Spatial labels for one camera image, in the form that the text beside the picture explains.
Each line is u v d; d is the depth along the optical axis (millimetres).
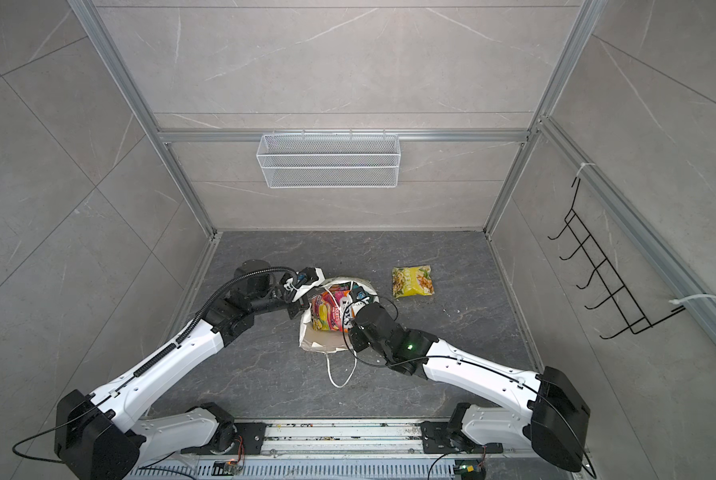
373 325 552
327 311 838
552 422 388
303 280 593
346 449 729
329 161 1007
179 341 481
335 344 775
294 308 647
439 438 758
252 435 732
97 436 369
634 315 592
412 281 987
